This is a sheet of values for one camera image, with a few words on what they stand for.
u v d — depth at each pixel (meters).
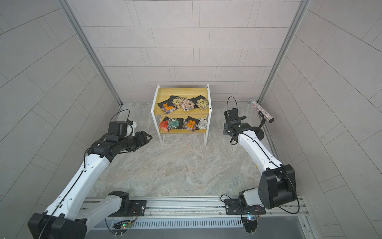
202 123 0.85
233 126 0.62
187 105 0.72
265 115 0.84
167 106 0.72
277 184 0.41
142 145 0.65
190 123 0.85
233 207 0.71
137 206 0.72
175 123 0.84
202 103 0.73
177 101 0.74
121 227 0.65
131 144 0.63
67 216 0.37
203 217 0.69
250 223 0.69
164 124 0.84
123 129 0.58
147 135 0.71
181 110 0.71
